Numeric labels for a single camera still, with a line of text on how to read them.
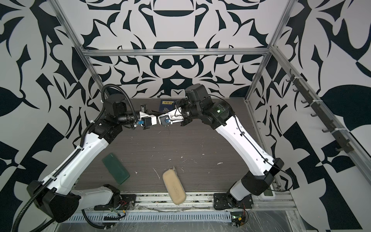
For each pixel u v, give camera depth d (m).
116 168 0.85
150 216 0.71
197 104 0.46
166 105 1.18
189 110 0.52
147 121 0.52
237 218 0.71
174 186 0.76
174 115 0.50
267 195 0.74
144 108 0.58
